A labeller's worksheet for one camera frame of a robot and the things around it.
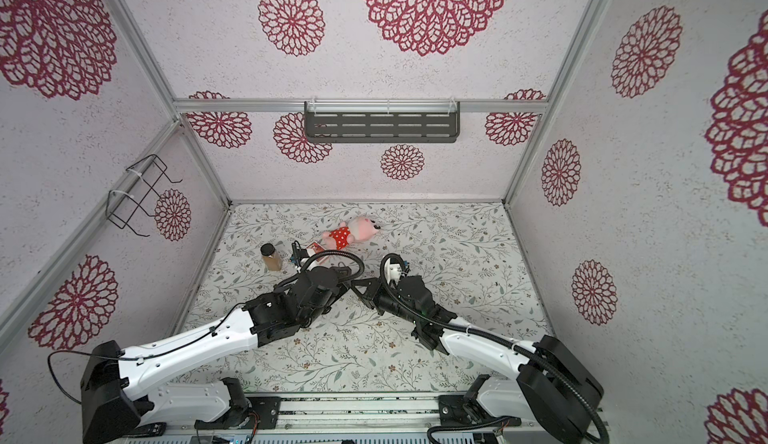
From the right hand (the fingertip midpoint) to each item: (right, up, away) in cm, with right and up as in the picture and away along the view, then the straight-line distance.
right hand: (346, 281), depth 72 cm
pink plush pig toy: (-5, +10, +31) cm, 33 cm away
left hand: (+1, +1, +3) cm, 4 cm away
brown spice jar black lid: (-27, +3, +24) cm, 36 cm away
